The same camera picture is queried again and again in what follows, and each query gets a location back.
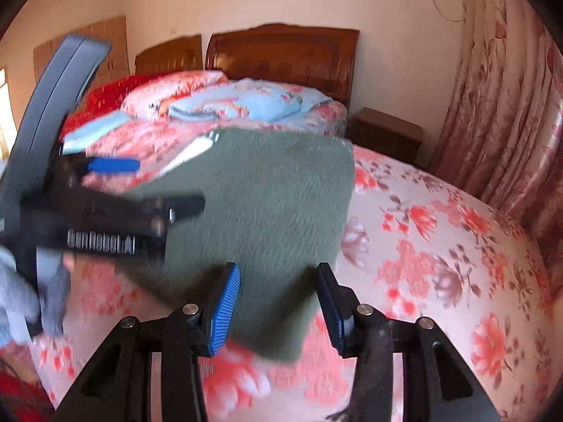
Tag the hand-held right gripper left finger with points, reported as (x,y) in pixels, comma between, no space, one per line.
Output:
(224,312)

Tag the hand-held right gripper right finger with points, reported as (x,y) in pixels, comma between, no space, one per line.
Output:
(334,312)

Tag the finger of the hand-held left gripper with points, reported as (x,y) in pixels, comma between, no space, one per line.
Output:
(180,209)
(114,166)

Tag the green knit sweater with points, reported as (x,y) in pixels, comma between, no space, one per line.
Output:
(272,211)

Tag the person's left hand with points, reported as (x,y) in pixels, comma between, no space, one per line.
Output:
(13,299)

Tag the light blue cloth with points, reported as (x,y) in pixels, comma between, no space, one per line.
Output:
(94,129)

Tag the red blanket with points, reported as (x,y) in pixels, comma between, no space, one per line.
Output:
(101,94)

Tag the pink floral pillow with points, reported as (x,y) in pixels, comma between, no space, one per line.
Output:
(149,96)

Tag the floral bed sheet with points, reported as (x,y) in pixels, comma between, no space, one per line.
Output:
(418,272)

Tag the cardboard panel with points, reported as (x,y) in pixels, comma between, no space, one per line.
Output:
(116,44)

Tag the small wooden headboard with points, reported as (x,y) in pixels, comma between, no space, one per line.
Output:
(171,57)

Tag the blue floral quilt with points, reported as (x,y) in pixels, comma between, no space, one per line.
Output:
(264,101)

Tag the red patterned cloth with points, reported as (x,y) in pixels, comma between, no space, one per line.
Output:
(22,395)

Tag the wooden nightstand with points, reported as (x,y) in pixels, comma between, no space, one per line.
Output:
(382,134)

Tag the large wooden headboard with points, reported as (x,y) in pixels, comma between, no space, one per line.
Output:
(286,52)

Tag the floral curtain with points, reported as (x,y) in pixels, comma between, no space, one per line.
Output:
(506,96)

